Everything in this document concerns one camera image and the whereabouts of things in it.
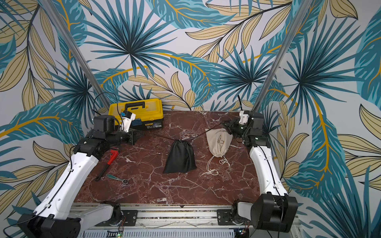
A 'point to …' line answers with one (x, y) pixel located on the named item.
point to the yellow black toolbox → (150, 111)
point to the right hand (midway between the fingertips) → (222, 121)
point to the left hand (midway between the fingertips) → (142, 135)
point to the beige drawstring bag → (219, 141)
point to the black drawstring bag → (179, 158)
